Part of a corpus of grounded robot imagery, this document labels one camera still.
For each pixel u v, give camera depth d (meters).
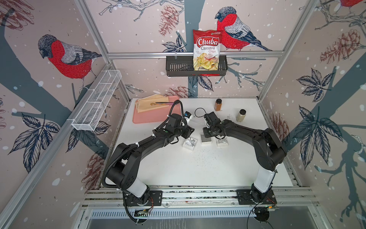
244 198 0.73
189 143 0.91
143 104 1.18
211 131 0.80
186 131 0.78
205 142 0.92
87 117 0.71
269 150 0.49
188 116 0.78
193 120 1.08
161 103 1.16
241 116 1.00
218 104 1.07
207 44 0.83
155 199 0.73
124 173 0.44
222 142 0.93
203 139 0.93
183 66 1.07
